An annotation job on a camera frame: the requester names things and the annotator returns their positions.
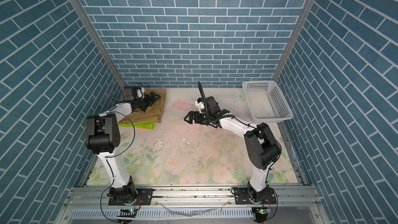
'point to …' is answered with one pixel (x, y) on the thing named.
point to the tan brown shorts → (154, 113)
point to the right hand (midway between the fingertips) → (189, 117)
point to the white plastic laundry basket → (267, 103)
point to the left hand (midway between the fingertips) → (156, 98)
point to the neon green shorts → (146, 125)
